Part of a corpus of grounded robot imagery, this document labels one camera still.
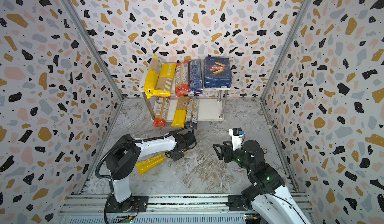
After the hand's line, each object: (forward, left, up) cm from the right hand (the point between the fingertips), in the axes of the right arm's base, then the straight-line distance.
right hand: (216, 142), depth 68 cm
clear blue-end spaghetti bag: (+30, +14, -16) cm, 37 cm away
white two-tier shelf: (+37, 0, -19) cm, 42 cm away
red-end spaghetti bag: (+31, +35, -15) cm, 49 cm away
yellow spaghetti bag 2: (+25, +22, -16) cm, 37 cm away
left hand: (+5, +23, -22) cm, 32 cm away
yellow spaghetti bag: (+26, +26, +12) cm, 39 cm away
